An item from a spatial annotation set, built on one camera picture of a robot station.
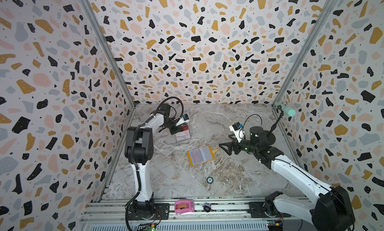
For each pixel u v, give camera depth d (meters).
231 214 0.74
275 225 0.72
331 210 0.40
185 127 0.99
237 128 0.69
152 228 0.70
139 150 0.56
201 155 0.93
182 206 0.72
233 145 0.70
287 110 0.74
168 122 0.88
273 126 0.93
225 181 0.81
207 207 0.72
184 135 1.00
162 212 0.74
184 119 0.90
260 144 0.62
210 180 0.84
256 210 0.74
